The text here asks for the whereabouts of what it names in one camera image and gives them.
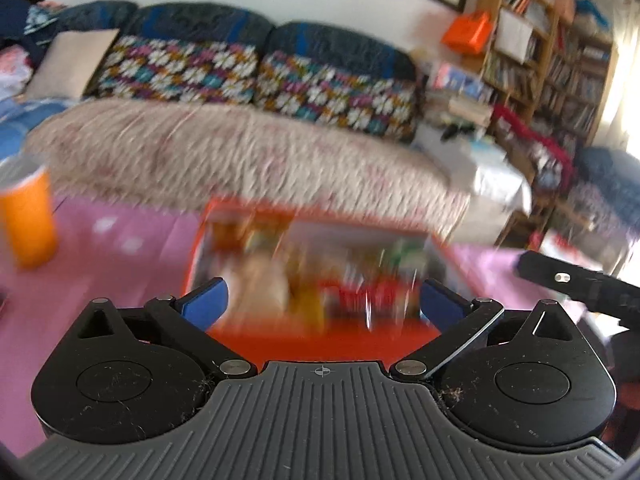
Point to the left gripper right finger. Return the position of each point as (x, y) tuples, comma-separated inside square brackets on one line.
[(462, 325)]

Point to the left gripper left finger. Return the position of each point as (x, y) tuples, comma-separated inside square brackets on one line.
[(184, 323)]

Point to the person right hand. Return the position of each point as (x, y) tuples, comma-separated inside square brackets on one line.
[(623, 426)]

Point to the orange cardboard box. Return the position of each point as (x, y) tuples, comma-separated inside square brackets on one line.
[(293, 273)]

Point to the quilted beige sofa cover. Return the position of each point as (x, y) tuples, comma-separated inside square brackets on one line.
[(183, 155)]

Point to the orange paper cup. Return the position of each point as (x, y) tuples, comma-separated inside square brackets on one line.
[(27, 222)]

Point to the stack of books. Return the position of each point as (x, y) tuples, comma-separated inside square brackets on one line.
[(454, 96)]

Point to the right floral cushion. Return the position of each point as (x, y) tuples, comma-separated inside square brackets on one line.
[(299, 87)]

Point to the floral cushion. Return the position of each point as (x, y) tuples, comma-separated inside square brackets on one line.
[(175, 70), (299, 87)]

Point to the wooden bookshelf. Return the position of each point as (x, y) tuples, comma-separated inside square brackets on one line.
[(560, 85)]

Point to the left floral cushion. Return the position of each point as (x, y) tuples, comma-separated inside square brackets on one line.
[(175, 70)]

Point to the beige plain pillow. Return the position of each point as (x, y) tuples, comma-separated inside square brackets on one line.
[(69, 65)]

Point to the orange paper bag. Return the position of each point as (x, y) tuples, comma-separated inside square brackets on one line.
[(468, 33)]

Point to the dark blue sofa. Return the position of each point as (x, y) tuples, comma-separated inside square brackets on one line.
[(206, 21)]

